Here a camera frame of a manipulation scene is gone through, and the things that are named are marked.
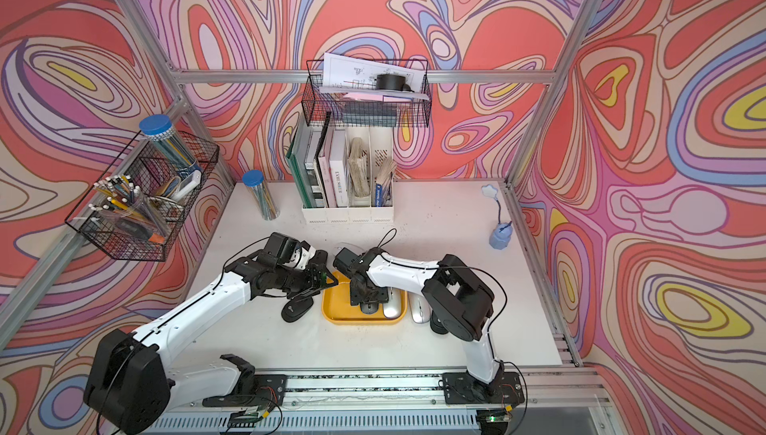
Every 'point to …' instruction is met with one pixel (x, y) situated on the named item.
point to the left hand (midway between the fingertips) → (332, 286)
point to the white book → (338, 167)
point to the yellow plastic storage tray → (337, 308)
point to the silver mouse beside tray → (420, 307)
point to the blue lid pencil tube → (254, 181)
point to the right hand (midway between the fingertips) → (369, 306)
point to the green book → (299, 159)
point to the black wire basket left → (171, 191)
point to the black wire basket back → (323, 109)
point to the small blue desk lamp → (500, 237)
